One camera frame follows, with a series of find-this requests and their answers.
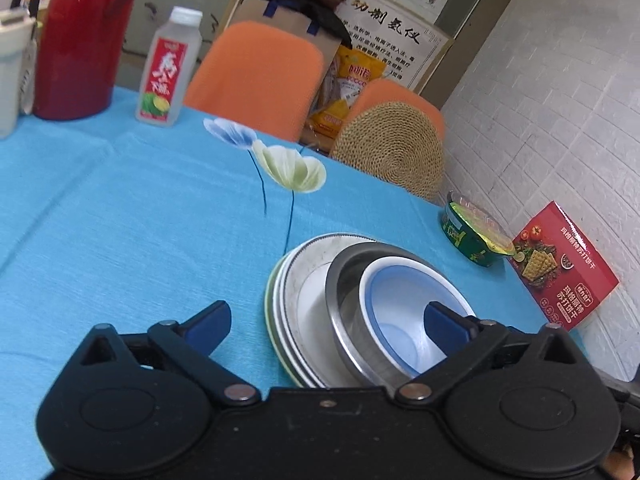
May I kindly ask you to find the right orange chair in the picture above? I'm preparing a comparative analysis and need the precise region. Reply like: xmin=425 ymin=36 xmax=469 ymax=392
xmin=343 ymin=78 xmax=445 ymax=141

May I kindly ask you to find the brown paper shopping bag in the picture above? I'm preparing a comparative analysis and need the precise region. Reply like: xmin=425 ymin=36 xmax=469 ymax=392
xmin=228 ymin=0 xmax=341 ymax=90

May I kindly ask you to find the orange chair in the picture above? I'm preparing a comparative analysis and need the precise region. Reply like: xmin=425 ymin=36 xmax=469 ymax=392
xmin=183 ymin=21 xmax=324 ymax=142
xmin=343 ymin=78 xmax=445 ymax=141

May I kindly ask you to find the left orange chair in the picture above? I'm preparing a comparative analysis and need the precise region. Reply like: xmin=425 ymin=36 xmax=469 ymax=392
xmin=183 ymin=21 xmax=324 ymax=142

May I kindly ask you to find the yellow snack bag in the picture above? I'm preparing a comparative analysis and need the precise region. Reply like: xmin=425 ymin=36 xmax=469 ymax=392
xmin=308 ymin=46 xmax=386 ymax=139

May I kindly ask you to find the blue flowered tablecloth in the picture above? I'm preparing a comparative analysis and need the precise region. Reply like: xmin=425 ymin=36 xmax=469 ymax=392
xmin=0 ymin=84 xmax=586 ymax=480

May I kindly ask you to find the person's right hand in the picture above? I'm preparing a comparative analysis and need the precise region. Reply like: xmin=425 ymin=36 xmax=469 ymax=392
xmin=602 ymin=446 xmax=636 ymax=480

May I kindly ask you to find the white plastic cup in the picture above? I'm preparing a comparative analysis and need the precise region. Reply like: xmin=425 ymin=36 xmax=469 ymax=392
xmin=1 ymin=8 xmax=36 ymax=139

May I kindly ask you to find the green instant noodle cup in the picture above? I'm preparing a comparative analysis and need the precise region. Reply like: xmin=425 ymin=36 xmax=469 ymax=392
xmin=439 ymin=191 xmax=515 ymax=268

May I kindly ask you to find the woven straw mat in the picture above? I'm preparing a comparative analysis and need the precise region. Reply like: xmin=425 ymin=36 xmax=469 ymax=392
xmin=330 ymin=102 xmax=445 ymax=200

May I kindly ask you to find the red cracker box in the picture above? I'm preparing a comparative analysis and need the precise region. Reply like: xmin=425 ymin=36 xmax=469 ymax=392
xmin=511 ymin=202 xmax=618 ymax=330

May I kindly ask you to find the drink bottle with red label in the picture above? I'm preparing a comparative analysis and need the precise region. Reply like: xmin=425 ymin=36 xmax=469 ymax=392
xmin=136 ymin=6 xmax=203 ymax=127

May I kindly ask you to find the red thermos jug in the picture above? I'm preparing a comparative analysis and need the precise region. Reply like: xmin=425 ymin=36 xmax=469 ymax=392
xmin=32 ymin=0 xmax=134 ymax=120

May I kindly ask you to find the white poster with chinese text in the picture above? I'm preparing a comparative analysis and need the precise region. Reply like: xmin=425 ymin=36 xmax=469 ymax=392
xmin=335 ymin=0 xmax=452 ymax=93

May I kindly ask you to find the white ceramic bowl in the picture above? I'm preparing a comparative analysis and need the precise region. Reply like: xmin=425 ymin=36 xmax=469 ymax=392
xmin=358 ymin=254 xmax=476 ymax=380

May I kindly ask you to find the stainless steel bowl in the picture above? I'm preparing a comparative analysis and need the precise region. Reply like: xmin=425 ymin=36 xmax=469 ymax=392
xmin=324 ymin=240 xmax=438 ymax=393

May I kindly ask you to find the white plate with blue rim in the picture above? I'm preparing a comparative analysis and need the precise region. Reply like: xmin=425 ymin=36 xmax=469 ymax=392
xmin=273 ymin=233 xmax=368 ymax=388

